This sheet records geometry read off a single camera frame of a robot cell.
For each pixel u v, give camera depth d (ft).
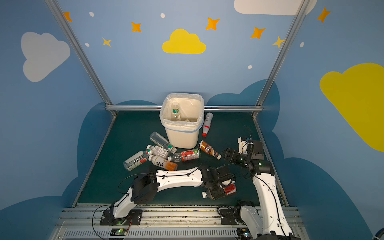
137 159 3.16
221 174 2.05
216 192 2.31
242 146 2.20
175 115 3.17
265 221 1.33
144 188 1.60
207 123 3.50
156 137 3.32
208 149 3.14
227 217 2.46
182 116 3.39
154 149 3.05
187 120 3.42
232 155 2.22
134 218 2.53
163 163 2.90
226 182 2.22
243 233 2.35
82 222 2.42
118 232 2.32
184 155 2.98
